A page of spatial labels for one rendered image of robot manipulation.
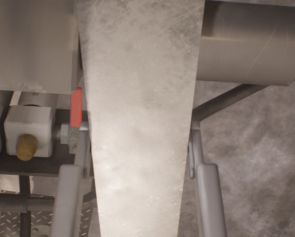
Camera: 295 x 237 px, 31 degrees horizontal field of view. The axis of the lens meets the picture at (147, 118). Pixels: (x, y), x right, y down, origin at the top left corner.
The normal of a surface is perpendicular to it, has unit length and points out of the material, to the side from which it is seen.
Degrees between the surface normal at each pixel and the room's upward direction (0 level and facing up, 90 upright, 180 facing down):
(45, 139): 0
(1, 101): 90
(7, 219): 0
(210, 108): 50
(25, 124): 45
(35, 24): 22
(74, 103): 0
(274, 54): 18
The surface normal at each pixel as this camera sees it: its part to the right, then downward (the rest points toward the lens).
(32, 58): 0.04, 0.26
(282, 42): 0.06, 0.03
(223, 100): 0.36, -0.14
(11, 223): 0.01, 0.61
